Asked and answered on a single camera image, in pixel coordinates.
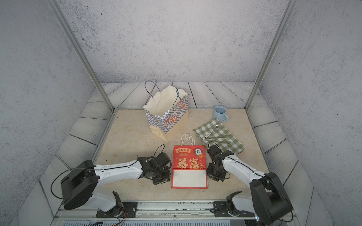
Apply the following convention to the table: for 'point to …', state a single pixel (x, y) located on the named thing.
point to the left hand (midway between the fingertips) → (174, 182)
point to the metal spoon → (216, 127)
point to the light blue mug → (219, 113)
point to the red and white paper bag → (189, 165)
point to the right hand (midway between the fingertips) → (211, 176)
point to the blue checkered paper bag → (168, 111)
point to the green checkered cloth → (214, 131)
